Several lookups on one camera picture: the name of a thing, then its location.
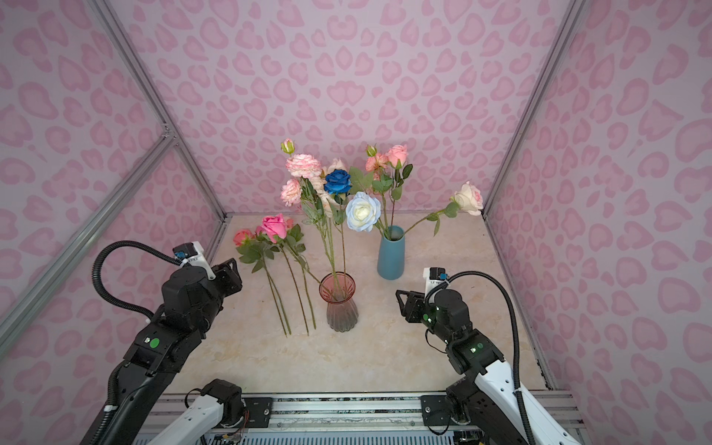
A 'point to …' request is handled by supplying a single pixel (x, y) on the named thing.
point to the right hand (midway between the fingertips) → (401, 293)
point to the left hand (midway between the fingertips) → (231, 258)
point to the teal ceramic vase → (391, 253)
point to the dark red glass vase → (337, 289)
